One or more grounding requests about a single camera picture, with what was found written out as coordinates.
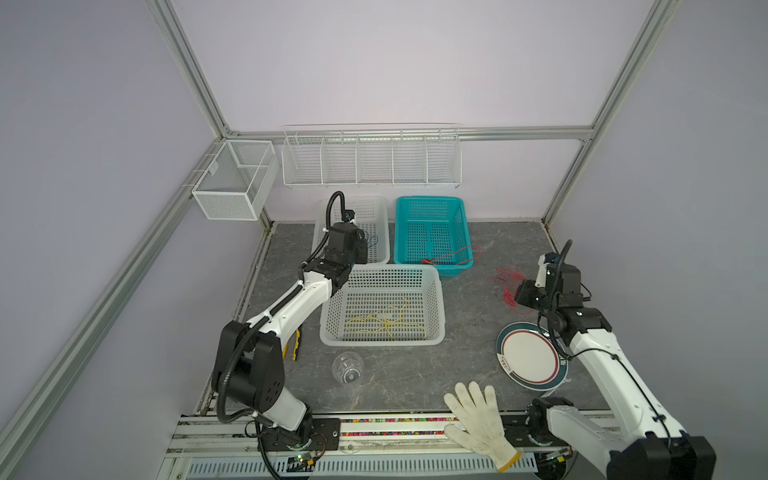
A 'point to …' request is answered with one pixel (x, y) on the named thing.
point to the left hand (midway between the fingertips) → (358, 243)
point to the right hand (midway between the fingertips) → (525, 286)
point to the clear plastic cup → (347, 368)
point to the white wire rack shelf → (372, 156)
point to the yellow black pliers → (296, 345)
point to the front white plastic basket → (386, 305)
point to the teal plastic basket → (433, 230)
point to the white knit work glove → (484, 423)
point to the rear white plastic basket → (371, 216)
